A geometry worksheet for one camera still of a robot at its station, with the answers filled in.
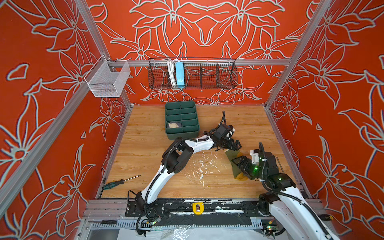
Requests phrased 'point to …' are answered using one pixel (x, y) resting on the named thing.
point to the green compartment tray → (181, 120)
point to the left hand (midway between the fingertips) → (237, 144)
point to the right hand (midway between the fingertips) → (233, 163)
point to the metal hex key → (280, 164)
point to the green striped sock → (237, 173)
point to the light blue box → (180, 75)
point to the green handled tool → (111, 184)
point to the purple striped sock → (174, 125)
